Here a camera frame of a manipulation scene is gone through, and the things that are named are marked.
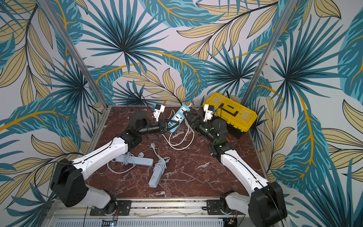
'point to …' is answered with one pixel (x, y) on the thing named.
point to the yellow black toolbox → (237, 117)
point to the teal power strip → (174, 123)
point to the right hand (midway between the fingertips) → (185, 115)
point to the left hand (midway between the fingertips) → (177, 125)
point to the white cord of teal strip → (183, 139)
